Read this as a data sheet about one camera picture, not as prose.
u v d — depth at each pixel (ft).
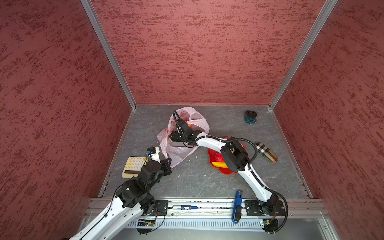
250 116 3.61
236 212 2.27
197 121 2.71
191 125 2.77
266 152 3.01
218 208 2.49
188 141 2.49
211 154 2.90
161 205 2.46
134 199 1.66
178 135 2.90
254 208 2.43
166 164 2.11
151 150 2.15
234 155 2.01
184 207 2.42
